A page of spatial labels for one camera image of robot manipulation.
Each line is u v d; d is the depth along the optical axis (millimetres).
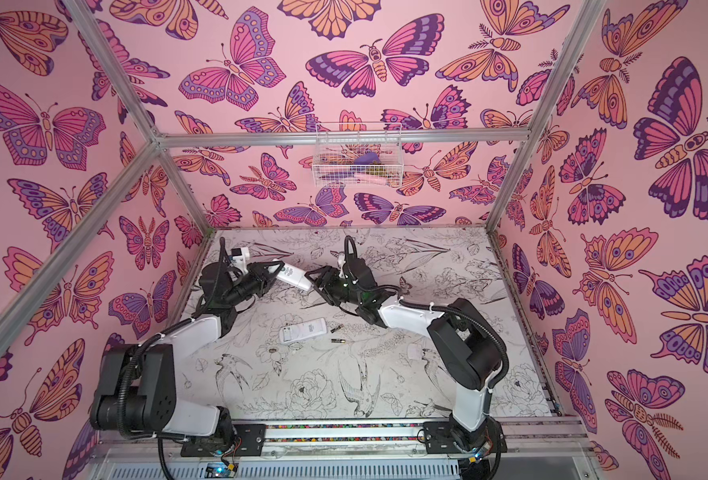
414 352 878
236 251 815
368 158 965
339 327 937
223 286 700
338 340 898
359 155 968
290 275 834
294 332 920
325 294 782
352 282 662
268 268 815
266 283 779
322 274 778
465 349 479
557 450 735
